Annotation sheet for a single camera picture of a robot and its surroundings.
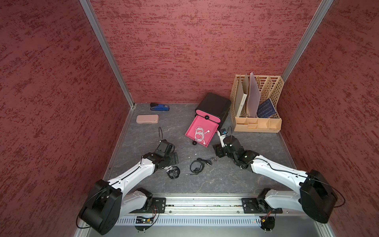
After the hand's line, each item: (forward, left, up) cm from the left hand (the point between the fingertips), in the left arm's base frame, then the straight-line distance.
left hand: (171, 162), depth 87 cm
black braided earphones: (+2, -23, -2) cm, 23 cm away
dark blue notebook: (+36, -65, +9) cm, 75 cm away
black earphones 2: (-4, -15, -2) cm, 16 cm away
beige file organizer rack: (+49, -68, +19) cm, 86 cm away
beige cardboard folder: (+33, -42, +26) cm, 60 cm away
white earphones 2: (+21, -18, +3) cm, 28 cm away
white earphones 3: (-3, +2, -1) cm, 4 cm away
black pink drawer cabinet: (+27, -24, +15) cm, 39 cm away
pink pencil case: (+34, +22, -1) cm, 41 cm away
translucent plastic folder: (+41, -56, +15) cm, 71 cm away
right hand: (+7, -28, +7) cm, 30 cm away
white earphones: (+15, -17, +2) cm, 23 cm away
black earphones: (-6, -2, -2) cm, 6 cm away
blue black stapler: (+48, +19, -1) cm, 51 cm away
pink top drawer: (+25, -23, +13) cm, 36 cm away
